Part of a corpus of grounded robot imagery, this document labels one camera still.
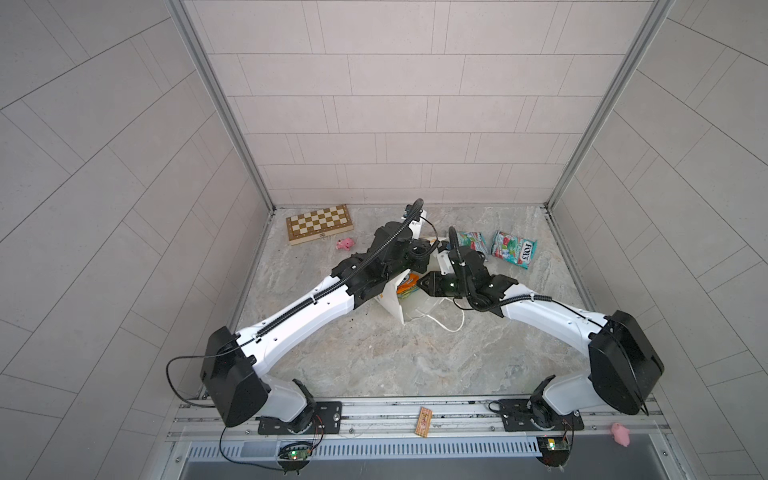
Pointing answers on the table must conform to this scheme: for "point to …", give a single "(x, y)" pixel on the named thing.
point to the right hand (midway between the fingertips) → (417, 284)
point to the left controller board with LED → (295, 456)
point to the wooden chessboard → (315, 225)
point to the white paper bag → (438, 310)
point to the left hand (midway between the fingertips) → (438, 240)
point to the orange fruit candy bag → (408, 286)
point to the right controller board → (554, 451)
